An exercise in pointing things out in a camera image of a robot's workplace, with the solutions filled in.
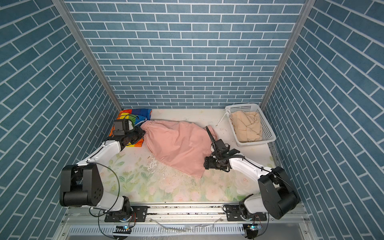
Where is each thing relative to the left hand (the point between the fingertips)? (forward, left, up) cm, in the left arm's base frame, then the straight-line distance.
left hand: (146, 129), depth 90 cm
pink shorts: (-5, -23, -11) cm, 26 cm away
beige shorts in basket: (+9, -67, -8) cm, 69 cm away
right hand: (-18, -38, -10) cm, 43 cm away
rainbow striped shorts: (-2, +8, -13) cm, 15 cm away
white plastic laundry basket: (0, -79, -6) cm, 79 cm away
